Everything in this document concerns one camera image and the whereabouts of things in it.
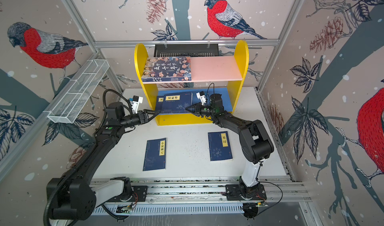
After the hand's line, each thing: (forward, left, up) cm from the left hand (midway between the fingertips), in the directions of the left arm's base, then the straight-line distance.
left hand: (155, 114), depth 74 cm
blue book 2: (+15, -10, -8) cm, 19 cm away
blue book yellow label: (+17, +3, -11) cm, 20 cm away
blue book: (-12, +4, -26) cm, 28 cm away
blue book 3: (-7, -35, -25) cm, 43 cm away
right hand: (+7, -15, -8) cm, 18 cm away
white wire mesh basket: (+6, +43, +4) cm, 43 cm away
